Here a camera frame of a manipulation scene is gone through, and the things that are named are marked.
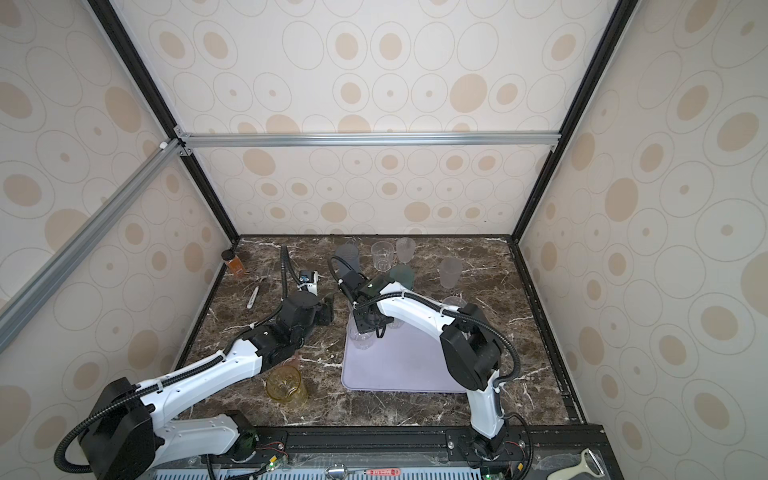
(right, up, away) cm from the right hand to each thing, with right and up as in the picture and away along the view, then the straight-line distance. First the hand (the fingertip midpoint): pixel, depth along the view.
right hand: (371, 324), depth 88 cm
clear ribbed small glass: (+3, +22, +24) cm, 33 cm away
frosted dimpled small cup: (+11, +24, +24) cm, 35 cm away
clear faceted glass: (-3, -6, +3) cm, 7 cm away
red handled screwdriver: (+3, -30, -19) cm, 36 cm away
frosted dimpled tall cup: (+27, +15, +20) cm, 37 cm away
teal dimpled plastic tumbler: (+10, +14, +12) cm, 21 cm away
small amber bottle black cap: (-49, +18, +15) cm, 54 cm away
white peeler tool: (+54, -30, -17) cm, 64 cm away
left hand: (-10, +10, -7) cm, 16 cm away
